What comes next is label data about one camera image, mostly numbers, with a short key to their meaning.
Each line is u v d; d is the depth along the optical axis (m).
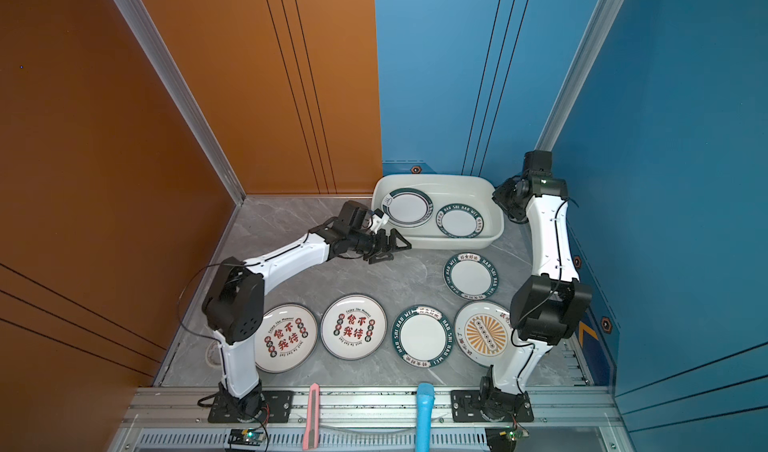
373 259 0.84
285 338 0.85
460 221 1.13
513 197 0.71
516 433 0.69
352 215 0.72
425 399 0.72
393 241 0.77
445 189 1.13
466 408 0.72
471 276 0.97
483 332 0.85
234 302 0.50
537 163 0.64
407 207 1.14
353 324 0.87
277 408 0.74
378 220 0.84
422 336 0.86
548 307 0.45
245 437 0.71
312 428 0.70
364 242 0.77
